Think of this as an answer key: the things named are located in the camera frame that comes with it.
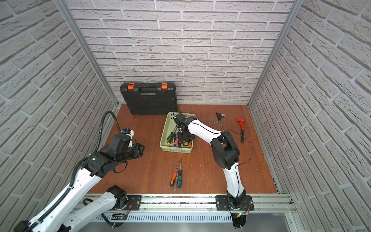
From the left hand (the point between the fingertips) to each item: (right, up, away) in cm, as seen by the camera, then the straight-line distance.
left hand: (144, 145), depth 74 cm
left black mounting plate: (-5, -30, 0) cm, 31 cm away
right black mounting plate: (+41, -31, 0) cm, 51 cm away
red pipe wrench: (+63, +10, +33) cm, 72 cm away
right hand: (+22, 0, +20) cm, 29 cm away
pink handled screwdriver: (+15, -2, +20) cm, 25 cm away
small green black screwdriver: (+18, -20, +7) cm, 28 cm away
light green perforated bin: (+9, +8, +31) cm, 33 cm away
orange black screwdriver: (+14, -21, +6) cm, 26 cm away
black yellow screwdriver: (+10, +1, +24) cm, 26 cm away
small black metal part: (+47, +16, +36) cm, 62 cm away
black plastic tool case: (-4, +28, +25) cm, 38 cm away
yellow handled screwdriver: (+21, -2, +15) cm, 27 cm away
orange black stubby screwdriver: (+24, -3, +20) cm, 31 cm away
